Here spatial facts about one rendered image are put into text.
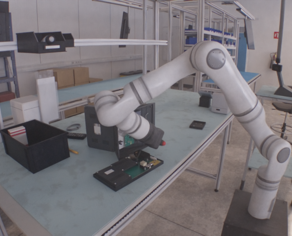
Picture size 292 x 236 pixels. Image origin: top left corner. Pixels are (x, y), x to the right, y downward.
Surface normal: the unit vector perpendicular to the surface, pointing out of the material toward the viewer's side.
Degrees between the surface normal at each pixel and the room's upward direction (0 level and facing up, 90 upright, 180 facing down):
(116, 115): 106
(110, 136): 90
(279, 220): 0
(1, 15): 97
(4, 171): 0
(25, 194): 0
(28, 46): 90
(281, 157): 91
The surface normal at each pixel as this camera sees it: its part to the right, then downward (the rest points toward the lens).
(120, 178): 0.00, -0.95
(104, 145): -0.35, 0.30
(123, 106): 0.43, 0.36
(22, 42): -0.58, 0.26
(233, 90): -0.05, 0.53
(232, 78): 0.20, 0.34
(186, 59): 0.07, 0.10
